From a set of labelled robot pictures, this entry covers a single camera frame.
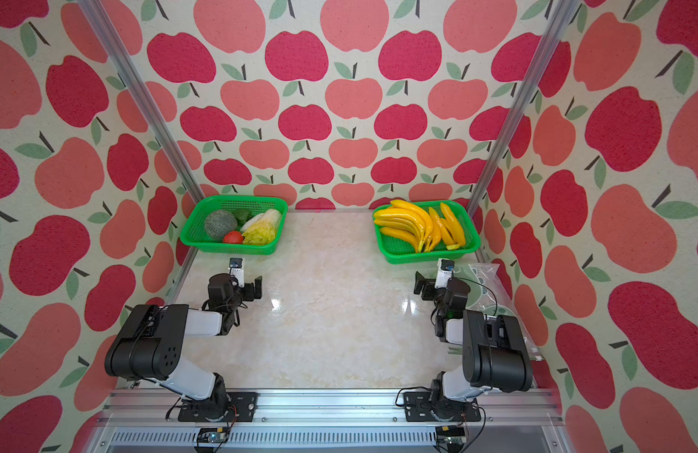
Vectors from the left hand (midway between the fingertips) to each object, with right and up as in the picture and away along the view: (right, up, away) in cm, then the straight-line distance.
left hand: (248, 278), depth 95 cm
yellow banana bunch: (+55, +20, +3) cm, 59 cm away
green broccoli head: (-14, +20, +9) cm, 26 cm away
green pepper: (-9, +23, +18) cm, 31 cm away
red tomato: (-9, +14, +9) cm, 19 cm away
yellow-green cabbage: (+2, +17, +6) cm, 18 cm away
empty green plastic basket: (+51, +9, +3) cm, 51 cm away
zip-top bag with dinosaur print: (+73, -1, -19) cm, 76 cm away
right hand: (+63, 0, -3) cm, 63 cm away
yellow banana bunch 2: (+72, +18, +12) cm, 75 cm away
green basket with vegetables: (-25, +15, +12) cm, 32 cm away
